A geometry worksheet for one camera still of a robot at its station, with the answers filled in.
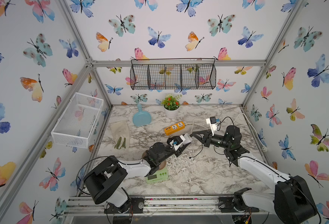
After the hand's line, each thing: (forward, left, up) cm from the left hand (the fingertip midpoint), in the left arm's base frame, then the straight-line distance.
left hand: (187, 137), depth 76 cm
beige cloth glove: (+21, +46, -20) cm, 54 cm away
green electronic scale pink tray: (-13, +15, -19) cm, 28 cm away
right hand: (0, -3, +4) cm, 5 cm away
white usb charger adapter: (-2, 0, +1) cm, 2 cm away
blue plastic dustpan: (+31, +32, -20) cm, 49 cm away
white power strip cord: (+3, -56, -22) cm, 60 cm away
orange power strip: (+20, +5, -19) cm, 28 cm away
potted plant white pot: (+31, +8, -15) cm, 36 cm away
